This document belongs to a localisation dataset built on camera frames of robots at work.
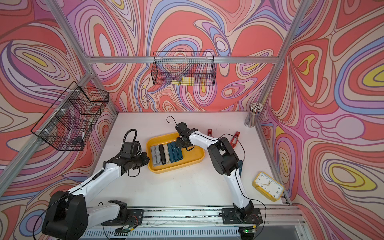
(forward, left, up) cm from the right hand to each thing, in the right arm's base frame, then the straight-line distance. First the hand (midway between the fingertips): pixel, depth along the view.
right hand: (182, 147), depth 100 cm
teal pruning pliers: (-4, +7, +4) cm, 10 cm away
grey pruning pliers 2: (-7, +15, +3) cm, 17 cm away
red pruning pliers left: (+10, -20, +3) cm, 22 cm away
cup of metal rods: (+17, -50, +7) cm, 53 cm away
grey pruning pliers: (-8, +17, +4) cm, 20 cm away
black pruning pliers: (-5, +13, +4) cm, 14 cm away
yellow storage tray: (-8, -5, +1) cm, 9 cm away
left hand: (-11, +18, +7) cm, 22 cm away
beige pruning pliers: (-3, +11, +3) cm, 11 cm away
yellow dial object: (-28, -48, +2) cm, 56 cm away
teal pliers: (-5, +4, +4) cm, 8 cm away
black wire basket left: (-4, +56, +32) cm, 64 cm away
